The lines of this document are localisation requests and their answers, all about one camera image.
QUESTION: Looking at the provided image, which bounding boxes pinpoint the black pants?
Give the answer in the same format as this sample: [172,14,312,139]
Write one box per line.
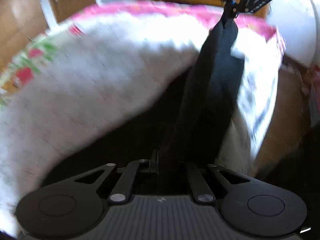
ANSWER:
[44,16,246,198]

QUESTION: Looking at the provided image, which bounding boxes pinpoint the pink cartoon bed sheet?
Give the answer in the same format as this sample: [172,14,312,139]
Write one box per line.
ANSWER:
[0,0,287,111]

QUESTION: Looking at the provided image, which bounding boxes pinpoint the white floral bed quilt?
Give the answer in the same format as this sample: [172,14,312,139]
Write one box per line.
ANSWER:
[1,12,283,237]

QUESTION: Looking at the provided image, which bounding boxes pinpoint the wooden wardrobe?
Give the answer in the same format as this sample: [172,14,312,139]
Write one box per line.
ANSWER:
[1,0,95,68]

